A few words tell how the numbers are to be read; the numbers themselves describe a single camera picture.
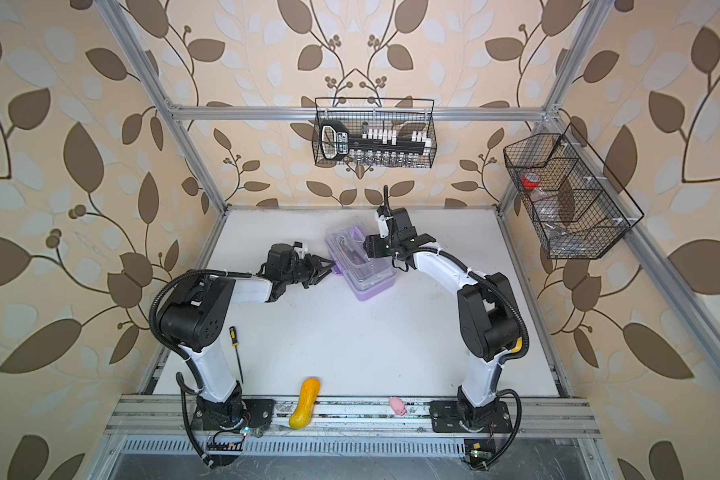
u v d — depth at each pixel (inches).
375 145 32.7
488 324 19.0
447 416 28.6
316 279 35.2
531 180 31.8
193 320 19.8
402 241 27.9
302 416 28.2
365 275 37.1
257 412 29.1
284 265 31.6
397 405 29.6
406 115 35.9
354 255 37.1
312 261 34.5
